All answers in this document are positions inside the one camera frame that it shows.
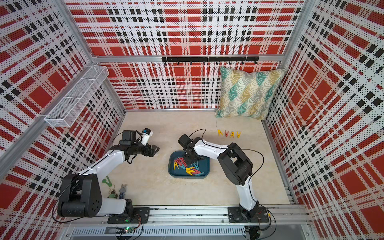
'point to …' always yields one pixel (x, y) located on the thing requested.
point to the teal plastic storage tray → (178, 167)
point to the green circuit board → (129, 229)
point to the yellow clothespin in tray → (189, 170)
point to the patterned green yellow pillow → (247, 94)
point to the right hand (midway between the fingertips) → (193, 159)
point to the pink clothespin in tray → (180, 160)
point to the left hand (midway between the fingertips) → (154, 146)
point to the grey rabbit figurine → (122, 190)
